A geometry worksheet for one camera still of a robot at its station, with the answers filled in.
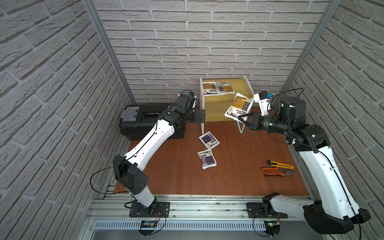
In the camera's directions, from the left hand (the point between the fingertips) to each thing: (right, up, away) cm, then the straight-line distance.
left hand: (201, 111), depth 77 cm
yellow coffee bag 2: (+14, +14, +6) cm, 20 cm away
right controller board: (+35, -57, -7) cm, 67 cm away
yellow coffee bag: (+5, +13, +5) cm, 15 cm away
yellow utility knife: (+47, -32, +12) cm, 58 cm away
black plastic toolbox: (-39, -5, +13) cm, 42 cm away
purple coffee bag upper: (+6, -18, +22) cm, 30 cm away
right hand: (+17, -3, -17) cm, 24 cm away
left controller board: (-26, -57, -6) cm, 63 cm away
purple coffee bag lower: (+4, -29, +13) cm, 32 cm away
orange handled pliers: (+51, -35, +8) cm, 63 cm away
